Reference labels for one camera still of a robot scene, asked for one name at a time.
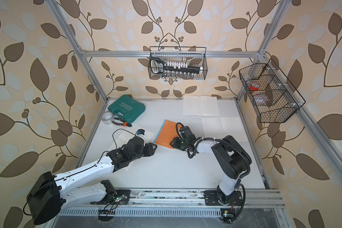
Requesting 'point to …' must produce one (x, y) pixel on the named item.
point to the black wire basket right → (273, 99)
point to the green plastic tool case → (127, 108)
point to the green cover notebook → (217, 128)
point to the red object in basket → (253, 88)
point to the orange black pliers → (124, 124)
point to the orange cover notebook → (167, 132)
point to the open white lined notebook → (200, 105)
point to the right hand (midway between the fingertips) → (172, 144)
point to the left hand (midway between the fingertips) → (153, 145)
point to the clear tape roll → (107, 117)
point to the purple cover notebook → (123, 139)
